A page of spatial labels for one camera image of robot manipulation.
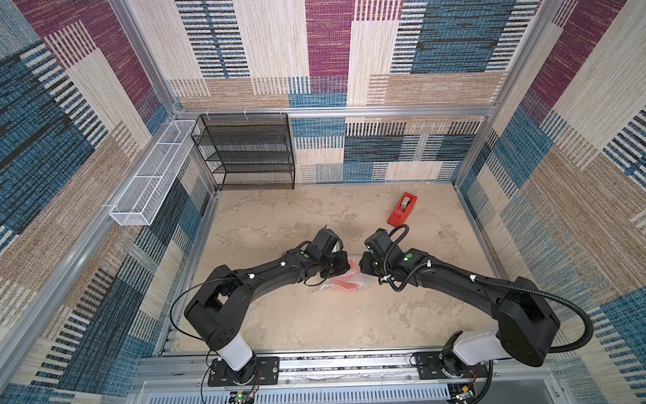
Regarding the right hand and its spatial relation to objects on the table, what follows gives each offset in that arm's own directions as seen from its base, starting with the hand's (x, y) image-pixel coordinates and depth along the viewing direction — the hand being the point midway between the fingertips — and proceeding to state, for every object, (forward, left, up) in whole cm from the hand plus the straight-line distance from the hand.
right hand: (366, 267), depth 86 cm
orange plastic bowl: (-5, +8, -2) cm, 9 cm away
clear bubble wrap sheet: (-4, +4, -1) cm, 6 cm away
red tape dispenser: (+25, -17, -3) cm, 31 cm away
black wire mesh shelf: (+48, +46, +12) cm, 68 cm away
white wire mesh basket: (+14, +65, +27) cm, 72 cm away
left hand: (0, +4, +1) cm, 4 cm away
